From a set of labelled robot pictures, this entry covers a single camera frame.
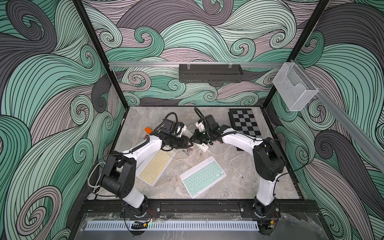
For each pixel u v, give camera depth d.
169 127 0.70
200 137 0.79
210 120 0.73
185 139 0.77
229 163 0.86
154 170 0.86
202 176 0.84
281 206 0.76
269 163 0.49
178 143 0.76
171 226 0.70
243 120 1.07
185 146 0.76
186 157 0.92
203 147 0.95
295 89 0.77
